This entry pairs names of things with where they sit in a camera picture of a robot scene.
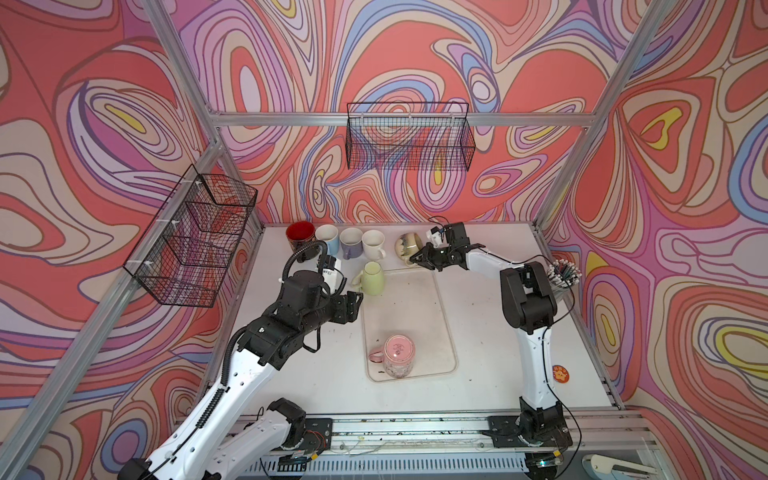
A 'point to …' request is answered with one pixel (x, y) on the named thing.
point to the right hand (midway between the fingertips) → (414, 263)
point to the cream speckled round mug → (406, 245)
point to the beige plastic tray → (410, 304)
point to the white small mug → (373, 242)
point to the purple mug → (352, 242)
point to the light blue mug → (329, 233)
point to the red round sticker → (560, 374)
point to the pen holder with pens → (563, 275)
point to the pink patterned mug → (397, 354)
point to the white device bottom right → (600, 464)
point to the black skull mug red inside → (300, 234)
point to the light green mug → (371, 279)
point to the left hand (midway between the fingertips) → (354, 292)
